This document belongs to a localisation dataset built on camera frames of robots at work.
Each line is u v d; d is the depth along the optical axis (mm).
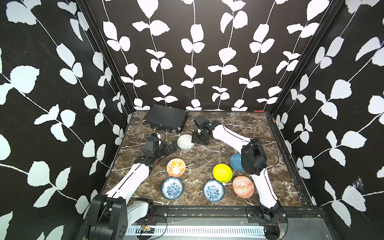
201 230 702
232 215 752
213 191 813
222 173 874
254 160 584
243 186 823
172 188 817
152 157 648
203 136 799
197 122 784
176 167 881
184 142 982
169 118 1155
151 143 648
